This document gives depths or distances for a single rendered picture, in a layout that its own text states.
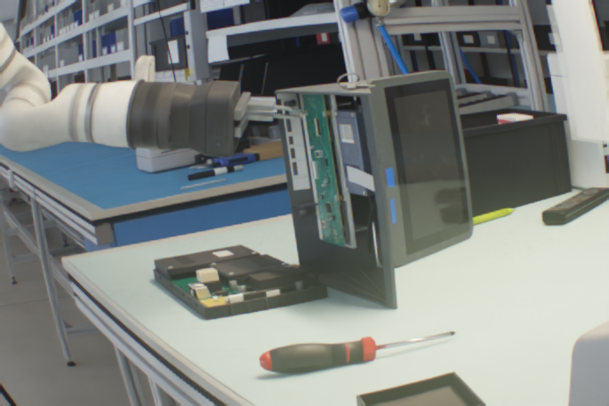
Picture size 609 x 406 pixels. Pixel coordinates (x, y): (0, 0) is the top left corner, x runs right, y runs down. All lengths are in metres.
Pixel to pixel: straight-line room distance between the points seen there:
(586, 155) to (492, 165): 0.18
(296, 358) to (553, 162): 0.77
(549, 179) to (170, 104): 0.61
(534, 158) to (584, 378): 1.21
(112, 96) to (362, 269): 0.34
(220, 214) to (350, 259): 1.50
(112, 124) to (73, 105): 0.06
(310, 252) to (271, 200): 1.52
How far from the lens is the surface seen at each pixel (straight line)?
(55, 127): 1.38
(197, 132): 1.34
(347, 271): 1.42
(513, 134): 1.66
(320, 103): 1.32
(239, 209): 2.91
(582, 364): 0.49
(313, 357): 1.02
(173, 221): 2.87
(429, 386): 0.91
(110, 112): 1.34
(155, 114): 1.33
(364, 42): 2.92
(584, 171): 1.71
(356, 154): 1.28
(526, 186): 1.68
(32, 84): 1.41
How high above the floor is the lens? 1.29
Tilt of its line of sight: 8 degrees down
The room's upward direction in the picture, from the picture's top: 8 degrees counter-clockwise
